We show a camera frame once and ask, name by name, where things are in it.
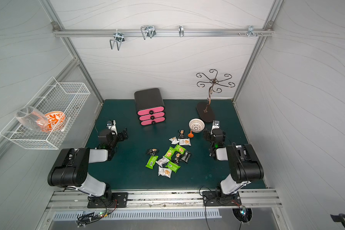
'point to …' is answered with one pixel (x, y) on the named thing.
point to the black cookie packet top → (181, 134)
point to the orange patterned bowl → (54, 119)
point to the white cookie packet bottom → (164, 171)
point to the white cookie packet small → (174, 140)
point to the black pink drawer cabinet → (149, 106)
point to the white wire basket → (68, 97)
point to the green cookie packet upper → (179, 149)
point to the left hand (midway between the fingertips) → (120, 128)
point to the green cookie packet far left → (151, 162)
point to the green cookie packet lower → (173, 166)
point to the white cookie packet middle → (162, 161)
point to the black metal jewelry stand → (204, 111)
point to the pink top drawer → (150, 111)
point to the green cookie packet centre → (169, 153)
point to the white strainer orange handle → (196, 125)
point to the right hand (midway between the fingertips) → (215, 128)
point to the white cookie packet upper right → (184, 142)
